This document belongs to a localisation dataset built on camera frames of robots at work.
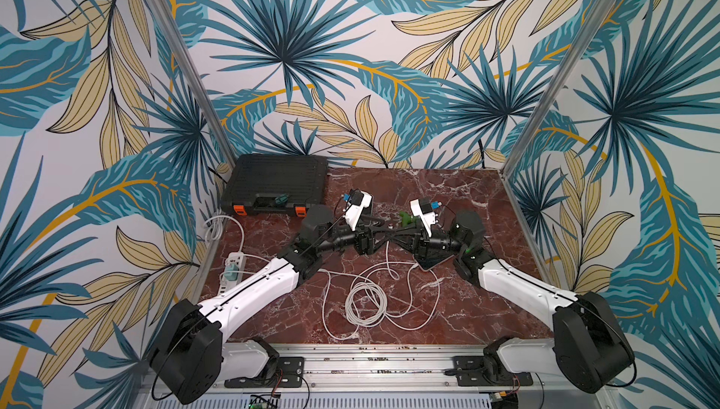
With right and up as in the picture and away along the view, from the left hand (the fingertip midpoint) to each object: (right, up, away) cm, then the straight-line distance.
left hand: (387, 231), depth 70 cm
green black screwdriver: (-35, +8, +27) cm, 45 cm away
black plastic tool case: (-40, +13, +38) cm, 56 cm away
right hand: (-4, -5, -2) cm, 7 cm away
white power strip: (-47, -11, +20) cm, 53 cm away
